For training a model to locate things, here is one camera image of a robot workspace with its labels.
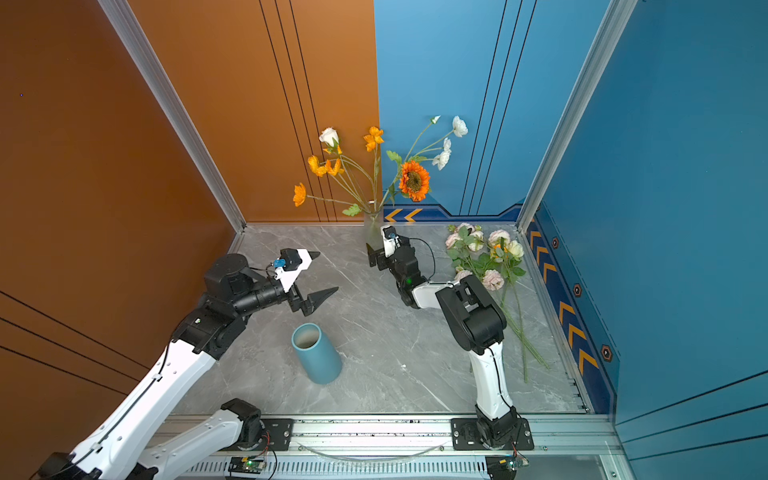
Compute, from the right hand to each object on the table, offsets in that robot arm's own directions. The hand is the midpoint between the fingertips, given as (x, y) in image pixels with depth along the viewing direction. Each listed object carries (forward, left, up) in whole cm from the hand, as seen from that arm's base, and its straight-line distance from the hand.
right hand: (379, 239), depth 97 cm
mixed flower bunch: (+1, -40, -12) cm, 42 cm away
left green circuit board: (-59, +30, -15) cm, 68 cm away
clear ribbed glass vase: (+8, +2, 0) cm, 8 cm away
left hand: (-26, +10, +19) cm, 34 cm away
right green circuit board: (-59, -31, -16) cm, 69 cm away
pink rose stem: (-7, -27, -10) cm, 30 cm away
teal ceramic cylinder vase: (-39, +13, +2) cm, 41 cm away
